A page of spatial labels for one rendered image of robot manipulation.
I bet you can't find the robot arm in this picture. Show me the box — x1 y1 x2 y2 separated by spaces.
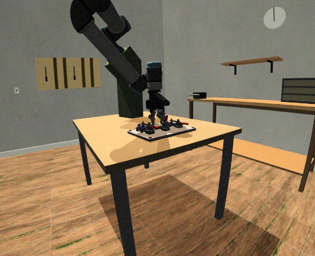
70 0 162 94

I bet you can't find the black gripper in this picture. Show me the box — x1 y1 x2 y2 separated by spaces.
146 90 164 126

